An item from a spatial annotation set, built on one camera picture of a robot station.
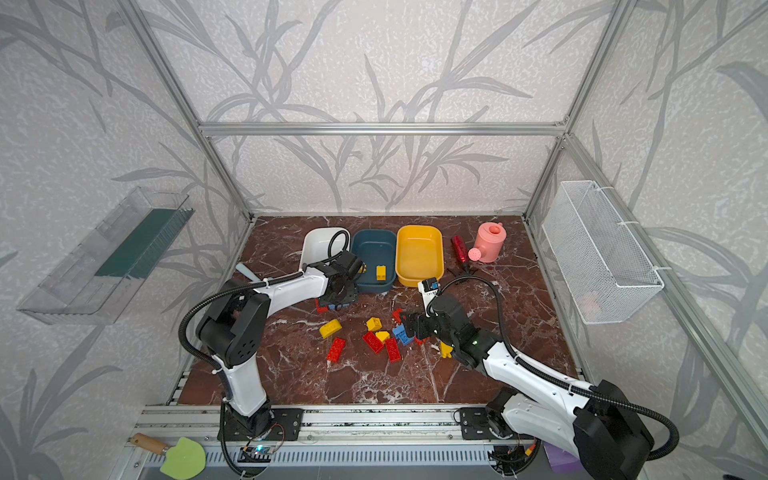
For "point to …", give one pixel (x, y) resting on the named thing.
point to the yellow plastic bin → (419, 254)
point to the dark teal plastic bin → (375, 247)
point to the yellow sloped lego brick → (382, 335)
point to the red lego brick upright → (393, 350)
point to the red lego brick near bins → (321, 310)
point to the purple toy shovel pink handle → (560, 460)
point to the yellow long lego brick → (330, 328)
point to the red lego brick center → (374, 342)
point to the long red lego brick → (335, 350)
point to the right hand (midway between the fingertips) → (412, 302)
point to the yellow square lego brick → (374, 324)
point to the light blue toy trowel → (241, 267)
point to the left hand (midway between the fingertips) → (348, 288)
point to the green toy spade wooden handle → (185, 458)
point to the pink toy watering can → (489, 242)
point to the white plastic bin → (315, 249)
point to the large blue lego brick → (402, 335)
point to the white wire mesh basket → (604, 270)
